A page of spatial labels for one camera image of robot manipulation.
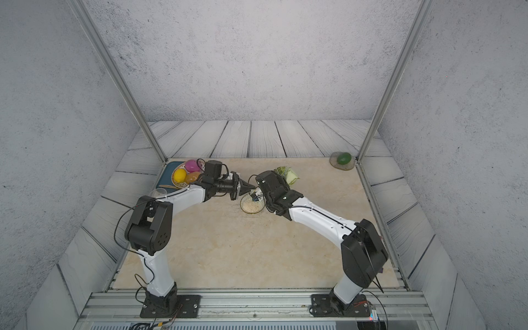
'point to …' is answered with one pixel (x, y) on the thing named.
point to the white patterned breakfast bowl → (247, 196)
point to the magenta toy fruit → (192, 166)
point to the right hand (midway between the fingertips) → (284, 172)
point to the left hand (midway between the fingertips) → (256, 187)
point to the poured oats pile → (250, 206)
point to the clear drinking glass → (159, 192)
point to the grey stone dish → (333, 161)
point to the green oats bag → (288, 174)
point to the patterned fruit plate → (180, 185)
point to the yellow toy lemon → (180, 175)
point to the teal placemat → (166, 178)
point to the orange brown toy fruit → (192, 177)
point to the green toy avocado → (344, 158)
